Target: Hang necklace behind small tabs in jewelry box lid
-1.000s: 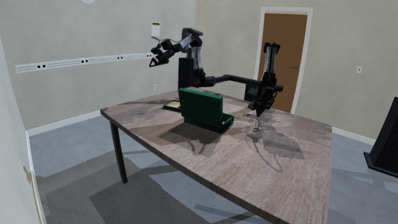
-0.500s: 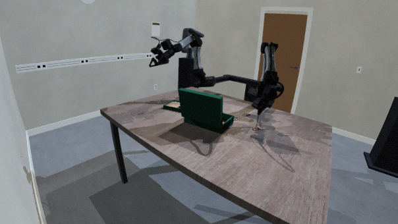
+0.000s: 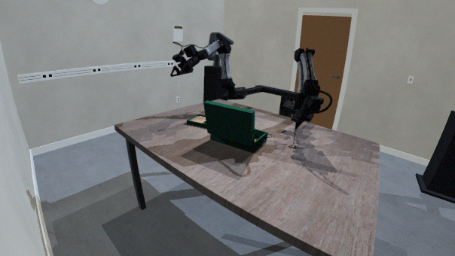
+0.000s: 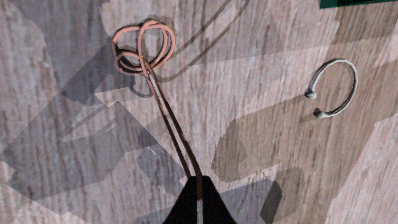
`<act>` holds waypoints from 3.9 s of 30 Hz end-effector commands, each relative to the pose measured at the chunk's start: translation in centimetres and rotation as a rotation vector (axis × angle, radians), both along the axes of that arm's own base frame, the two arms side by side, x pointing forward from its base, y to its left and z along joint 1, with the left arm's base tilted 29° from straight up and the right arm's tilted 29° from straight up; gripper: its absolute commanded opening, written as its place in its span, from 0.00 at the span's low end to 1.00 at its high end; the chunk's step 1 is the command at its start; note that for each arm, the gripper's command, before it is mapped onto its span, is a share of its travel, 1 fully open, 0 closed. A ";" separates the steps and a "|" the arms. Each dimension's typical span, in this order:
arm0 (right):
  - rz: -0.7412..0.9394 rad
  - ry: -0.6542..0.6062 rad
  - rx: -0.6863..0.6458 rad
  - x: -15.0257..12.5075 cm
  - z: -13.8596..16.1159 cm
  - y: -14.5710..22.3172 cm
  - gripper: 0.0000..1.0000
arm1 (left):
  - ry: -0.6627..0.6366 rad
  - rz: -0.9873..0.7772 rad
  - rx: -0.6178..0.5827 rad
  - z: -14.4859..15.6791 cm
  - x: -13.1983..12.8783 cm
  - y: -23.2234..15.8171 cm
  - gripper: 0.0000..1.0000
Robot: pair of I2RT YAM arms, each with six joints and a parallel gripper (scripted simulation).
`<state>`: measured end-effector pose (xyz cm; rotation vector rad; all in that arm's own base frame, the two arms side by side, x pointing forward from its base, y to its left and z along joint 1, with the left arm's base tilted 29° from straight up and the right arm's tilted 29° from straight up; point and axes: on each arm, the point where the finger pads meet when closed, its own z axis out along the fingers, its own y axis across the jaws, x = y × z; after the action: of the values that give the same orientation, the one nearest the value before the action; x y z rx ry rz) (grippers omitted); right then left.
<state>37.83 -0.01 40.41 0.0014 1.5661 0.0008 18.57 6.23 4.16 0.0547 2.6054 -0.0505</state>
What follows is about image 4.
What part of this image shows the silver open wire bangle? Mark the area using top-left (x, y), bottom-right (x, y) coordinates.
top-left (306, 59), bottom-right (358, 119)

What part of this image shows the pink looped necklace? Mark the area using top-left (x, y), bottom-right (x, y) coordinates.
top-left (112, 19), bottom-right (202, 202)

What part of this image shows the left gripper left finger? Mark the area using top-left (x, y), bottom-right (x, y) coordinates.
top-left (162, 176), bottom-right (197, 224)

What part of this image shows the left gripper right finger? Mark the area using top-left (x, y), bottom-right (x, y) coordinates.
top-left (202, 176), bottom-right (237, 224)

